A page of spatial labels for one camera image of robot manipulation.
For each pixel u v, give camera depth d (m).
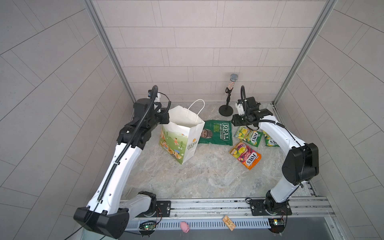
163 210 0.71
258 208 0.71
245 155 0.87
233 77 0.89
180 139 0.74
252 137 0.96
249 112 0.67
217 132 0.99
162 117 0.60
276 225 0.68
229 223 0.67
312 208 0.72
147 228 0.64
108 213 0.35
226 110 1.11
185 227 0.66
